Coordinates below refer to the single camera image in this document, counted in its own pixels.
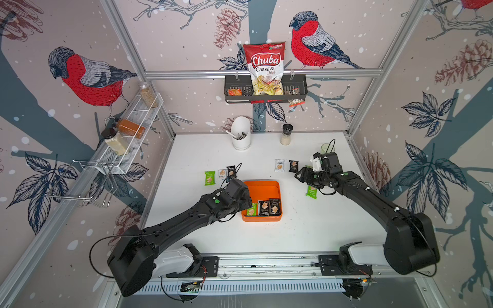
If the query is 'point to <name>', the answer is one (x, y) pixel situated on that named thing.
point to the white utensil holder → (241, 124)
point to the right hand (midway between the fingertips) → (298, 175)
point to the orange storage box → (263, 190)
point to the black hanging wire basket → (239, 88)
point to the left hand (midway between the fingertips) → (251, 198)
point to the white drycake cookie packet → (279, 165)
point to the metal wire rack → (94, 184)
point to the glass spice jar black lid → (285, 138)
